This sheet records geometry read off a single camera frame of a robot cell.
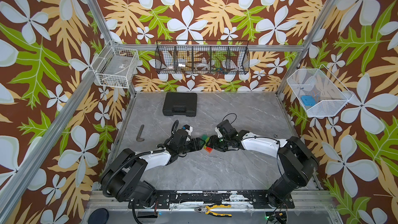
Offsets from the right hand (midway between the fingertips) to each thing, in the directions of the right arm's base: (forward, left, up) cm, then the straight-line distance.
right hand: (207, 145), depth 88 cm
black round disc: (-33, +50, -3) cm, 60 cm away
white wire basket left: (+34, +52, +30) cm, 69 cm away
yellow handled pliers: (-31, +2, -3) cm, 31 cm away
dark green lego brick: (+6, +1, -2) cm, 7 cm away
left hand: (+2, +3, +2) cm, 4 cm away
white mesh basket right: (+19, -60, +22) cm, 67 cm away
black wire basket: (+48, +2, +27) cm, 55 cm away
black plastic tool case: (+30, +17, +2) cm, 35 cm away
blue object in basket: (+16, -54, +21) cm, 60 cm away
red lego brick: (-1, -1, -4) cm, 5 cm away
